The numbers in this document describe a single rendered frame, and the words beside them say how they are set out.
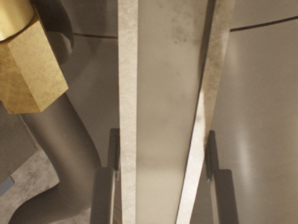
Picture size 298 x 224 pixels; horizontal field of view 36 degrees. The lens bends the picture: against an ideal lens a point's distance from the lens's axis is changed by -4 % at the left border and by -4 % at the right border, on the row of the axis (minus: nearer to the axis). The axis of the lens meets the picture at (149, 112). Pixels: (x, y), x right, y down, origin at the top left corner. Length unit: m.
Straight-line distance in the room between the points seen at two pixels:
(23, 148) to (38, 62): 0.71
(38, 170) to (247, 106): 0.99
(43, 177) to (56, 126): 1.12
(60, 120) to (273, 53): 0.21
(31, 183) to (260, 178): 0.94
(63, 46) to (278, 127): 0.26
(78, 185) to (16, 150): 0.64
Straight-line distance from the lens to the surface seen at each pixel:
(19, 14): 0.23
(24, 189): 1.36
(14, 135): 0.93
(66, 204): 0.34
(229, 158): 0.49
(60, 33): 0.27
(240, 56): 0.40
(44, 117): 0.26
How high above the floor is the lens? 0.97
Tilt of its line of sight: 37 degrees down
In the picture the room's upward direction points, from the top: 113 degrees clockwise
